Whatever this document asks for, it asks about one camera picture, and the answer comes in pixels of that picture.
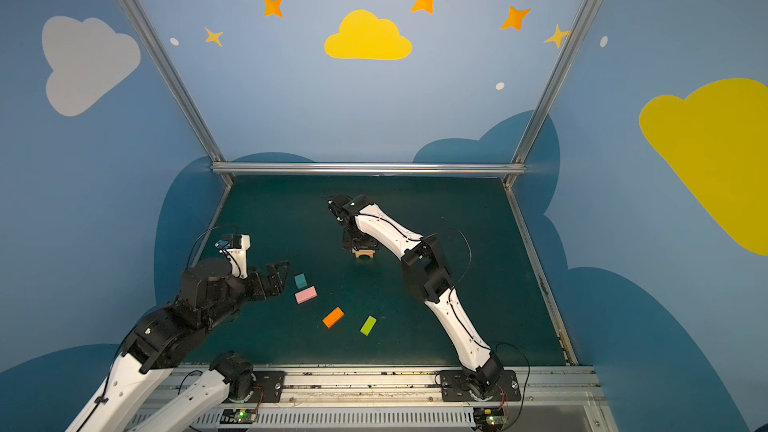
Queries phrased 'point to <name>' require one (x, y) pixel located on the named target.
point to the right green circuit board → (489, 418)
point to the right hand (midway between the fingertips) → (360, 244)
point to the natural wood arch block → (361, 252)
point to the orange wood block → (334, 317)
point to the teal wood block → (301, 280)
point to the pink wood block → (305, 294)
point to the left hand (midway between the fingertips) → (279, 266)
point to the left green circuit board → (238, 416)
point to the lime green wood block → (368, 325)
